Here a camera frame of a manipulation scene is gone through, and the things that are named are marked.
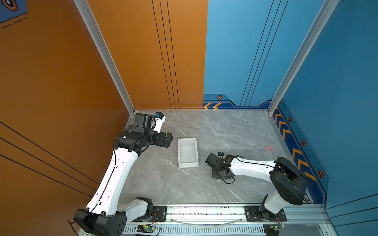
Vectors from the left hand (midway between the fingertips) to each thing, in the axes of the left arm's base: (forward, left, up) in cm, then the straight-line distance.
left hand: (164, 133), depth 73 cm
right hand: (-11, -28, -27) cm, 41 cm away
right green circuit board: (-36, -55, -26) cm, 71 cm away
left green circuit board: (-37, +7, -28) cm, 47 cm away
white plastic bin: (+1, -11, -27) cm, 29 cm away
